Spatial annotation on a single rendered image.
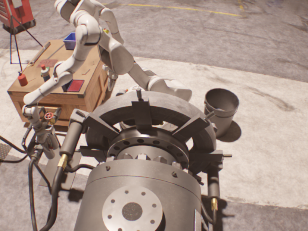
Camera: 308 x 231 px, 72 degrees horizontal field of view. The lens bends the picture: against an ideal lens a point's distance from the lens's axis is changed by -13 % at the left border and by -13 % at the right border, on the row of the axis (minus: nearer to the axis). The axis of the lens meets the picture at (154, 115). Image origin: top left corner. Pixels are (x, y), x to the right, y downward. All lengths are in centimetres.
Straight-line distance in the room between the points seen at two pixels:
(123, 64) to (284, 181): 164
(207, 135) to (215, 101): 111
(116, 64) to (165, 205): 91
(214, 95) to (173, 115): 118
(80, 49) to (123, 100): 32
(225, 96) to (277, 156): 76
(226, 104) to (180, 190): 147
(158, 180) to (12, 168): 167
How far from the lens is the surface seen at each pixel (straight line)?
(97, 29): 114
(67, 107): 224
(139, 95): 105
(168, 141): 118
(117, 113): 118
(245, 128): 247
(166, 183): 97
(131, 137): 118
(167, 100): 112
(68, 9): 142
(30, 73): 253
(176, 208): 95
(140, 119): 114
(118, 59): 148
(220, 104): 236
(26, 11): 491
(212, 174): 149
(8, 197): 224
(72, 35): 285
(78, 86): 213
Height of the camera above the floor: 172
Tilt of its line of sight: 45 degrees down
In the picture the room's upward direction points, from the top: straight up
